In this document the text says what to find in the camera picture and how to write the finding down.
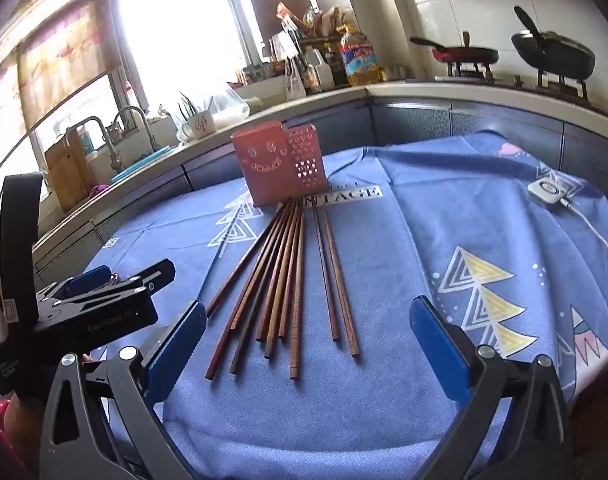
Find black wok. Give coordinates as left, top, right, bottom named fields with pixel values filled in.
left=511, top=6, right=597, bottom=81

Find row of seasoning jars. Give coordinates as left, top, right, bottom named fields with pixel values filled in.
left=236, top=62, right=285, bottom=84

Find white printed mug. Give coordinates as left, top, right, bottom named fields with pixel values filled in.
left=176, top=110, right=215, bottom=142

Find white plastic jug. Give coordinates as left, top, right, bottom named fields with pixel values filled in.
left=304, top=46, right=335, bottom=88

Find kitchen counter with grey cabinets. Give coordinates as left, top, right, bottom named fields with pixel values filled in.
left=31, top=77, right=608, bottom=286

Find large cooking oil bottle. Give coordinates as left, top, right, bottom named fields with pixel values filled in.
left=340, top=32, right=385, bottom=87

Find pink perforated utensil holder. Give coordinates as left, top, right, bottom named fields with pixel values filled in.
left=232, top=121, right=326, bottom=207

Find wooden cutting board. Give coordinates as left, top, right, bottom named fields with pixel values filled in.
left=44, top=130, right=92, bottom=211

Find gas stove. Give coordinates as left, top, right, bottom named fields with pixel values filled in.
left=434, top=60, right=608, bottom=118

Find pile of snack packets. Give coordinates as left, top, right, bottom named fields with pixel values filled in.
left=276, top=2, right=359, bottom=38

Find person's left hand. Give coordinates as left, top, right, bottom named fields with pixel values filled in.
left=4, top=393, right=43, bottom=461

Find metal sink faucet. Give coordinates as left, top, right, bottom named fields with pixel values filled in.
left=66, top=116, right=119, bottom=171
left=111, top=106, right=157, bottom=153

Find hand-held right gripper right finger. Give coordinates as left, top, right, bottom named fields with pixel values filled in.
left=409, top=295, right=572, bottom=480

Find set of wooden chopsticks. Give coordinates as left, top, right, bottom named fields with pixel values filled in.
left=205, top=199, right=361, bottom=380

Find blue printed tablecloth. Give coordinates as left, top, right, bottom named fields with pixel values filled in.
left=74, top=130, right=608, bottom=480

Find red frying pan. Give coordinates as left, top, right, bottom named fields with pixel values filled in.
left=410, top=31, right=499, bottom=65

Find printed window blind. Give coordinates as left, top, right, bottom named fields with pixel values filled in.
left=0, top=0, right=122, bottom=131

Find white patterned paper bag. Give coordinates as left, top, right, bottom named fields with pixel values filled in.
left=284, top=57, right=307, bottom=100

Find clear plastic bag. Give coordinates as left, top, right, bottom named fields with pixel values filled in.
left=204, top=82, right=252, bottom=121

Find brown board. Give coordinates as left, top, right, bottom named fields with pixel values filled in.
left=244, top=0, right=317, bottom=43

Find white cable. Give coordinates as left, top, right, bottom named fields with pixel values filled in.
left=558, top=199, right=608, bottom=241

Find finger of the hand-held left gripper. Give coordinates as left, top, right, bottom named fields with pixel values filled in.
left=63, top=265, right=118, bottom=297
left=114, top=259, right=177, bottom=297

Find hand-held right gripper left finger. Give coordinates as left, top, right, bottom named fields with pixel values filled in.
left=39, top=299, right=207, bottom=480

